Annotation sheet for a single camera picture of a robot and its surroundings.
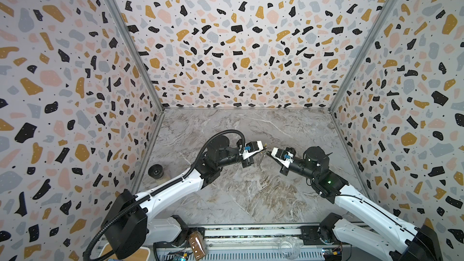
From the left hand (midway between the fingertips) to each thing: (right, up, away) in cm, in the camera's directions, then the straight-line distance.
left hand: (265, 143), depth 68 cm
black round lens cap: (-47, -14, +12) cm, 50 cm away
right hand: (+2, -3, +3) cm, 5 cm away
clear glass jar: (+10, -42, +4) cm, 43 cm away
